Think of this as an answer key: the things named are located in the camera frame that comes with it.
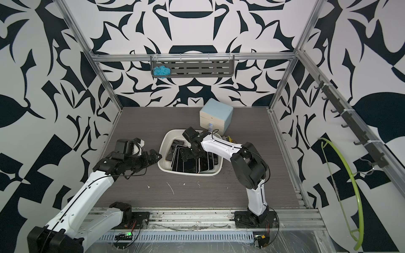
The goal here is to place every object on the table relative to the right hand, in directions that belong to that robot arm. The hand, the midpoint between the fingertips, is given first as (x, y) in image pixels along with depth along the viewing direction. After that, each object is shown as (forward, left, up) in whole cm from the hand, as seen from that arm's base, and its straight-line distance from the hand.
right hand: (187, 154), depth 90 cm
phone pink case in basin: (-7, -2, -1) cm, 7 cm away
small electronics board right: (-39, -35, -7) cm, 53 cm away
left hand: (-6, +16, +9) cm, 19 cm away
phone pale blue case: (-5, -9, -2) cm, 11 cm away
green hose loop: (-41, -58, +19) cm, 73 cm away
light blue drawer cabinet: (+22, -18, +10) cm, 30 cm away
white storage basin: (-5, +13, -3) cm, 15 cm away
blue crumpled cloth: (+37, +14, +29) cm, 49 cm away
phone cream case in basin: (-4, +5, -1) cm, 6 cm away
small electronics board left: (-37, +28, -7) cm, 47 cm away
